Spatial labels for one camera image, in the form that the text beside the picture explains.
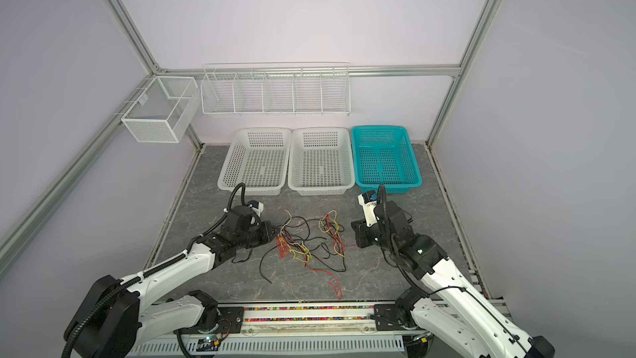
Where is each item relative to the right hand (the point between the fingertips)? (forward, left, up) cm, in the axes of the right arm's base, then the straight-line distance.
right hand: (354, 225), depth 74 cm
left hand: (+2, +25, -11) cm, 27 cm away
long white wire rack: (+54, +29, +13) cm, 63 cm away
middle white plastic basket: (+41, +12, -18) cm, 47 cm away
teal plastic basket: (+45, -18, -18) cm, 51 cm away
